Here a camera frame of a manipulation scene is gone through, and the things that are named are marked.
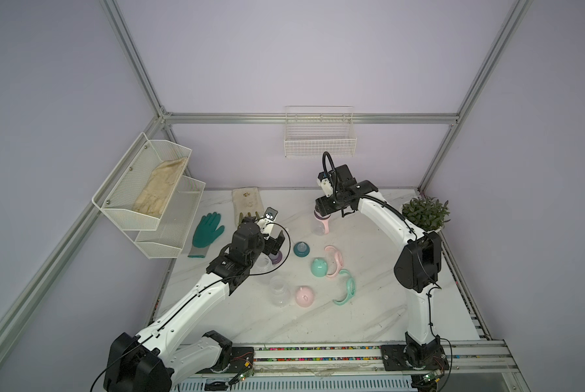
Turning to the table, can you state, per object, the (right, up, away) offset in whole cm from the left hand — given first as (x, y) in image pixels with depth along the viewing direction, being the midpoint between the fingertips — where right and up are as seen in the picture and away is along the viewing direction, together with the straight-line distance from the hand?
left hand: (265, 227), depth 80 cm
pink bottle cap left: (+13, -24, +2) cm, 27 cm away
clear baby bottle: (+19, -2, +19) cm, 27 cm away
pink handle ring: (+27, -13, +15) cm, 34 cm away
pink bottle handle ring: (+22, -1, +14) cm, 26 cm away
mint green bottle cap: (+19, -16, +11) cm, 27 cm away
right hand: (+22, +7, +13) cm, 27 cm away
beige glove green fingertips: (-14, +9, +35) cm, 39 cm away
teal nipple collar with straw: (+12, -10, +18) cm, 24 cm away
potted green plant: (+59, +5, +9) cm, 60 cm away
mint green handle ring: (+31, -24, +10) cm, 40 cm away
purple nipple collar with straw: (+20, +3, +13) cm, 24 cm away
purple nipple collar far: (+3, -13, +15) cm, 21 cm away
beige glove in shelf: (-36, +10, -3) cm, 37 cm away
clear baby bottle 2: (+5, -22, -2) cm, 22 cm away
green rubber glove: (-29, -4, +24) cm, 38 cm away
